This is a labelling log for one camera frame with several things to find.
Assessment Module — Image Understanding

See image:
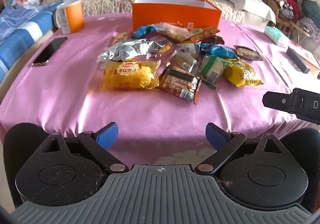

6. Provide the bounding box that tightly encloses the yellow bread packet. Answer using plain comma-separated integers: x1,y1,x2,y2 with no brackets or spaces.
99,60,160,92

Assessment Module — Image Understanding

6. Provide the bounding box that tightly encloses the teal tissue pack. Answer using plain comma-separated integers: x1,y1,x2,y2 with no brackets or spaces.
264,26,290,48

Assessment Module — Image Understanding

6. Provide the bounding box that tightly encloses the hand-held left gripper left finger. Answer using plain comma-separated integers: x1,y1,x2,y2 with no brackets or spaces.
41,122,129,173

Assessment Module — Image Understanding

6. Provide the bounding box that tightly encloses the black smartphone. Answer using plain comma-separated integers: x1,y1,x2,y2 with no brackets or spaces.
31,37,68,67

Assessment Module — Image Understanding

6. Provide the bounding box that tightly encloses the red and white booklet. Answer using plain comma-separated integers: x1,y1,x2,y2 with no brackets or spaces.
287,40,320,70

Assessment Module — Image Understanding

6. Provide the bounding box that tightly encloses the beige quilted cover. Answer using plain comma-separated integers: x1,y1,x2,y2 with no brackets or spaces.
80,0,245,23

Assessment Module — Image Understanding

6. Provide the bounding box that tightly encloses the red snack packet yellow print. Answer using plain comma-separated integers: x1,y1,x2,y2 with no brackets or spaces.
147,39,180,59

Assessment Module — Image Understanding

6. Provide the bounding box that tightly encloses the yellow speckled snack packet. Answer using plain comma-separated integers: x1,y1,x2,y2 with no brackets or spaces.
222,60,264,88

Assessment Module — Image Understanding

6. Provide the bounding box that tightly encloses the orange and white canister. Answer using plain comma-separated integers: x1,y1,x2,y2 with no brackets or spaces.
55,0,85,34

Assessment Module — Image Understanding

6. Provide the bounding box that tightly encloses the orange cardboard box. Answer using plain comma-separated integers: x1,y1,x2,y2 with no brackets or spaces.
132,0,222,35

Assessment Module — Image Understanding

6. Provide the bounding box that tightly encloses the pink tablecloth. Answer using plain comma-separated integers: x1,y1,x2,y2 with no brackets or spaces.
0,11,320,164

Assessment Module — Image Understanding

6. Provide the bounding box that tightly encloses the dark brown snack packet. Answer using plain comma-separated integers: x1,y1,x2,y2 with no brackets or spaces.
205,35,225,46

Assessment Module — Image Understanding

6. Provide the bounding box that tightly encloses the blue striped blanket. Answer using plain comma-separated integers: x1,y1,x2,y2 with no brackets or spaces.
0,0,65,82

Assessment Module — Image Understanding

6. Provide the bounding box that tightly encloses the clear chips packet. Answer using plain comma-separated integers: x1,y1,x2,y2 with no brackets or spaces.
160,25,190,41

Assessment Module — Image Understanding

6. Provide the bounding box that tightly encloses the gold snack packet black band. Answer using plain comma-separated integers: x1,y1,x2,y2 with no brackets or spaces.
234,45,263,61

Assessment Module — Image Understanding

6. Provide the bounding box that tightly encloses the green snack packet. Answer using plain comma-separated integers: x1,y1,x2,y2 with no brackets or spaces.
200,54,232,89

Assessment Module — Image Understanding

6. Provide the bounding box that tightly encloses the long orange-brown snack packet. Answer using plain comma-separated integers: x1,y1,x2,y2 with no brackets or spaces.
185,27,220,43

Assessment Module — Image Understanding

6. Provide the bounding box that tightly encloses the silver foil snack packet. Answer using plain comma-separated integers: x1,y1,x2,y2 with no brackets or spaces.
97,39,157,63

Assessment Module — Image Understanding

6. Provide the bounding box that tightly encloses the orange-yellow snack packet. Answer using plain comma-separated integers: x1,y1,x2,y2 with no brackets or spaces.
112,32,133,44

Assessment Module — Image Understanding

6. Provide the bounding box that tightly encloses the clear biscuit packet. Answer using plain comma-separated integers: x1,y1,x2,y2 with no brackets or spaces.
170,52,200,73

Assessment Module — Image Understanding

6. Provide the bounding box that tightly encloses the pile of dark clothes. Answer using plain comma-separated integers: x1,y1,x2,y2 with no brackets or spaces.
299,1,320,41

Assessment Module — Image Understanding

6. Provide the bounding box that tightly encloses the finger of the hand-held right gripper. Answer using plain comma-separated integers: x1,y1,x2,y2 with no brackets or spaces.
262,91,293,112

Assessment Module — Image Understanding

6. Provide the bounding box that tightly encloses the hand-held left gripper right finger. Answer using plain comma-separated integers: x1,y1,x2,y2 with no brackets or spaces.
195,122,282,174

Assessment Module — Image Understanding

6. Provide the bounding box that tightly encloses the blue snack packet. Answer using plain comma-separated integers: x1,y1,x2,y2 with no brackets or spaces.
200,43,239,60
131,25,160,39

